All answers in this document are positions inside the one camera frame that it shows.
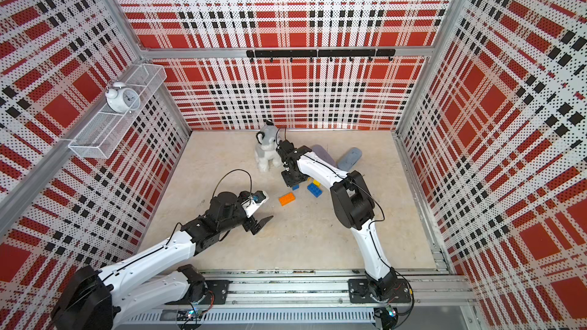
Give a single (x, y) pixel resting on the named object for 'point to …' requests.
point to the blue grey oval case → (349, 158)
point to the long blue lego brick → (314, 190)
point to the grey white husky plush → (265, 148)
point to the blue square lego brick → (295, 187)
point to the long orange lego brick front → (287, 199)
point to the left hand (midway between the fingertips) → (266, 204)
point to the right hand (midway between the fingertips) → (298, 180)
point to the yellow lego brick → (316, 182)
